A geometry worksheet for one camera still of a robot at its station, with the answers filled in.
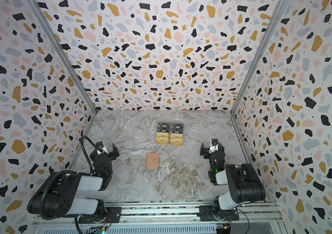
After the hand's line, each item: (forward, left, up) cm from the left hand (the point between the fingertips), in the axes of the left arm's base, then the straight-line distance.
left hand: (108, 146), depth 88 cm
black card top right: (+15, -42, -3) cm, 44 cm away
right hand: (+2, -65, -1) cm, 65 cm away
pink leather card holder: (-5, -26, -10) cm, 28 cm away
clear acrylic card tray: (+12, -37, -5) cm, 39 cm away
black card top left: (+16, -33, -2) cm, 36 cm away
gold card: (+10, -31, -7) cm, 34 cm away
